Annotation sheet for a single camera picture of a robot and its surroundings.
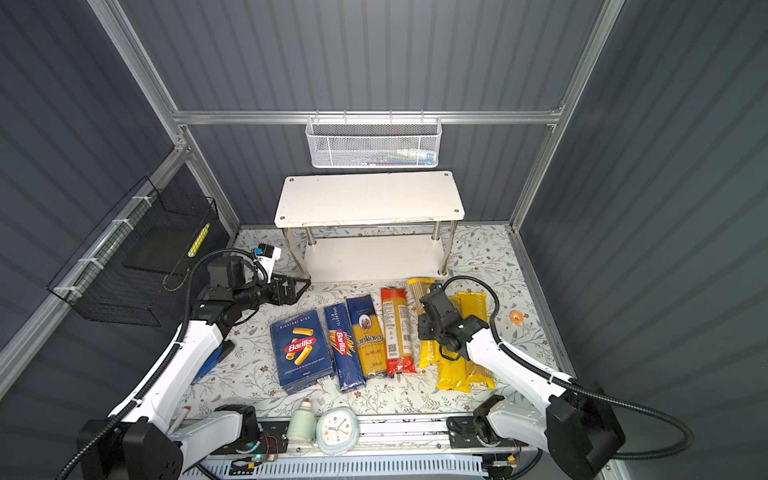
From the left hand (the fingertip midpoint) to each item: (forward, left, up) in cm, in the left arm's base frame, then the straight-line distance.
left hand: (297, 280), depth 79 cm
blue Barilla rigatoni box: (-14, 0, -14) cm, 20 cm away
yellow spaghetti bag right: (-23, -47, -18) cm, 55 cm away
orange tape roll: (-5, -65, -19) cm, 68 cm away
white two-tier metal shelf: (+8, -20, +11) cm, 24 cm away
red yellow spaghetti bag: (-8, -27, -18) cm, 33 cm away
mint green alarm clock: (-33, -10, -18) cm, 39 cm away
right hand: (-8, -36, -13) cm, 39 cm away
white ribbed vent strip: (-40, -11, -22) cm, 47 cm away
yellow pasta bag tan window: (-17, -35, -11) cm, 40 cm away
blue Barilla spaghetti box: (-15, -12, -18) cm, 26 cm away
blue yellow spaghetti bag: (-8, -18, -19) cm, 27 cm away
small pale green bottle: (-32, -3, -14) cm, 35 cm away
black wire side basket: (+1, +36, +8) cm, 37 cm away
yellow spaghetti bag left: (-21, -42, -18) cm, 50 cm away
